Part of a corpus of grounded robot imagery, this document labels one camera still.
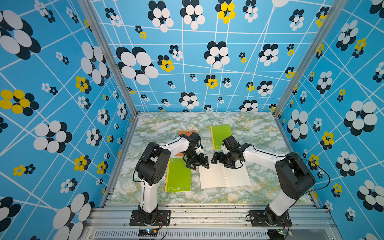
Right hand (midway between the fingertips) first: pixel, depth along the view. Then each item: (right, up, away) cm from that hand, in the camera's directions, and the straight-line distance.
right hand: (218, 162), depth 90 cm
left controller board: (-37, -30, -18) cm, 51 cm away
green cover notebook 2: (-24, -7, -4) cm, 25 cm away
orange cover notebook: (-25, +18, +19) cm, 36 cm away
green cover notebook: (+3, +17, +18) cm, 25 cm away
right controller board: (+25, -30, -19) cm, 43 cm away
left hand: (-9, -2, -2) cm, 9 cm away
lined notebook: (+1, -8, -1) cm, 8 cm away
